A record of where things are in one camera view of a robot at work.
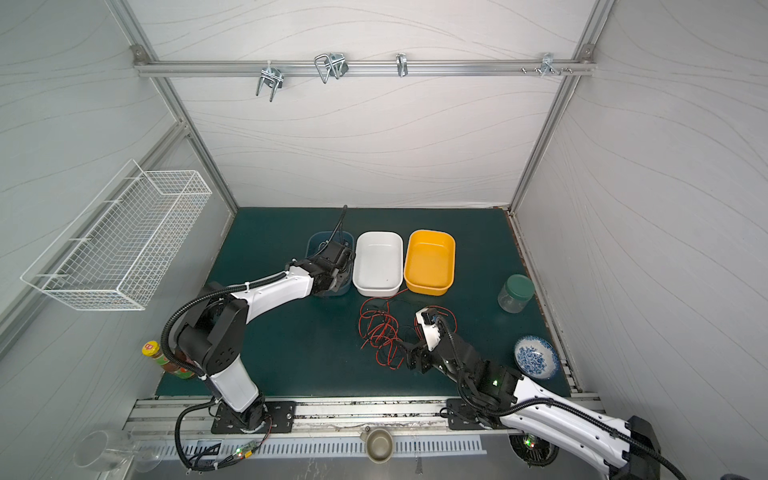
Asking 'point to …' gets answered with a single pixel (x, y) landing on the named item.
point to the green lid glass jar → (517, 291)
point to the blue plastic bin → (316, 240)
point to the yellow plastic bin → (429, 262)
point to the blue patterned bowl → (537, 357)
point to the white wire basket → (112, 256)
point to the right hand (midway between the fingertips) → (415, 327)
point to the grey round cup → (379, 445)
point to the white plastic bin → (378, 263)
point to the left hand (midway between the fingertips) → (332, 265)
